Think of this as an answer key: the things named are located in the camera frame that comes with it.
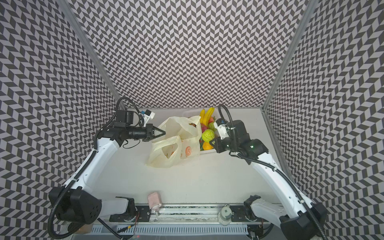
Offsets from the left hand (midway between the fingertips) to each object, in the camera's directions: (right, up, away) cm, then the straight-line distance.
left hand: (164, 134), depth 72 cm
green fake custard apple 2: (+25, +3, +27) cm, 37 cm away
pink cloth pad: (-5, -32, 0) cm, 32 cm away
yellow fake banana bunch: (+21, +10, +30) cm, 38 cm away
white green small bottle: (+28, -35, -7) cm, 45 cm away
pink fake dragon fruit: (+19, +3, +1) cm, 19 cm away
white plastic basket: (+10, +12, +33) cm, 36 cm away
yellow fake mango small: (+21, -8, +15) cm, 27 cm away
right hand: (+23, -6, +1) cm, 24 cm away
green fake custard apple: (+21, -1, +1) cm, 21 cm away
